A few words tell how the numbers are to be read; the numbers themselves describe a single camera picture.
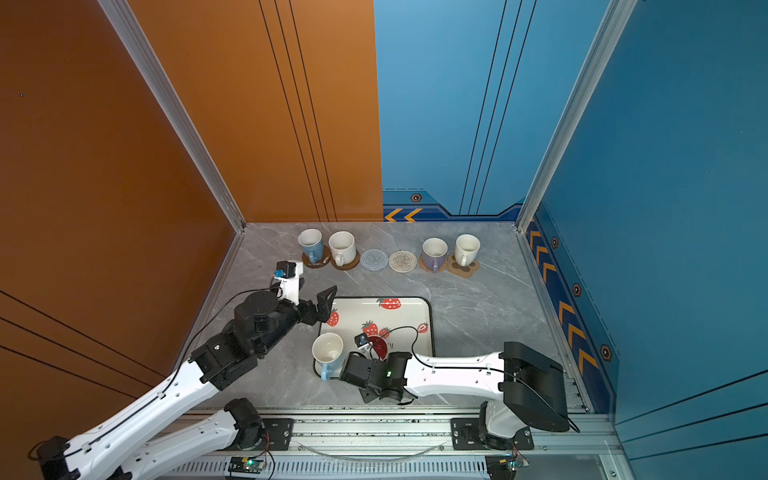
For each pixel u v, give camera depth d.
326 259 1.08
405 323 0.94
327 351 0.84
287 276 0.58
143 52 0.75
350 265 1.06
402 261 1.09
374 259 1.09
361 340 0.70
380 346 0.80
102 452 0.41
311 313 0.62
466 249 1.00
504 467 0.70
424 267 1.05
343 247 1.01
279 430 0.74
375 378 0.58
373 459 0.71
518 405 0.40
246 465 0.71
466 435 0.73
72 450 0.40
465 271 1.05
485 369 0.44
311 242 1.03
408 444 0.72
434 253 1.06
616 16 0.70
